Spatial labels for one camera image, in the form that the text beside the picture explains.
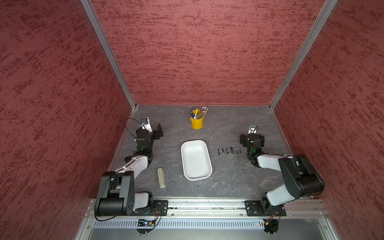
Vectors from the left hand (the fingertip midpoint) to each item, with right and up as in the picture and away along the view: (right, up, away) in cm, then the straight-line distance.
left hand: (152, 127), depth 89 cm
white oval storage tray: (+27, -20, +2) cm, 34 cm away
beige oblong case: (+7, -28, -7) cm, 30 cm away
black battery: (+54, -17, +6) cm, 56 cm away
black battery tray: (+42, -17, +6) cm, 45 cm away
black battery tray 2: (+56, -16, +6) cm, 58 cm away
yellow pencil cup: (+27, +2, +15) cm, 31 cm away
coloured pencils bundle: (+29, +9, +11) cm, 33 cm away
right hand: (+63, -6, +6) cm, 63 cm away
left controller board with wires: (+1, -49, -16) cm, 51 cm away
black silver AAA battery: (+44, -16, +6) cm, 48 cm away
